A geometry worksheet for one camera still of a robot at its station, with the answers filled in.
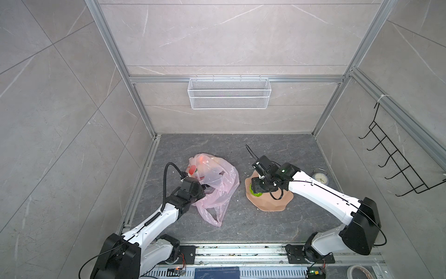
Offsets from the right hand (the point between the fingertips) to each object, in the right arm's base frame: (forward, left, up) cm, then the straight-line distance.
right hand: (256, 185), depth 81 cm
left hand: (+3, +27, -5) cm, 28 cm away
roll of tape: (-35, -34, -12) cm, 50 cm away
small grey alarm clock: (+10, -39, -10) cm, 42 cm away
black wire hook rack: (-10, -53, +18) cm, 57 cm away
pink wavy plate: (-3, -10, -10) cm, 15 cm away
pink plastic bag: (+6, +17, -4) cm, 18 cm away
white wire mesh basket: (+52, +11, +17) cm, 55 cm away
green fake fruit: (-6, +3, +7) cm, 10 cm away
